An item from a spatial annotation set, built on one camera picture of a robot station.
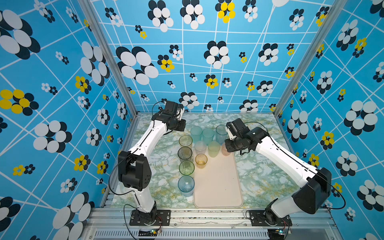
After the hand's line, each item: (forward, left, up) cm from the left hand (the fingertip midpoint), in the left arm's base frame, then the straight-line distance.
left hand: (184, 124), depth 88 cm
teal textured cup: (+2, -7, -10) cm, 12 cm away
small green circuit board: (-51, +14, -20) cm, 57 cm away
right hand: (-13, -26, -2) cm, 29 cm away
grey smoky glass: (-15, -1, -8) cm, 17 cm away
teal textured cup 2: (0, -15, -9) cm, 18 cm away
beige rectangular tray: (-29, -20, -21) cm, 41 cm away
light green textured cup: (-10, -18, -11) cm, 24 cm away
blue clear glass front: (-29, -2, -19) cm, 35 cm away
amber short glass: (-15, -11, -17) cm, 25 cm away
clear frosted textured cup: (-6, -10, -15) cm, 19 cm away
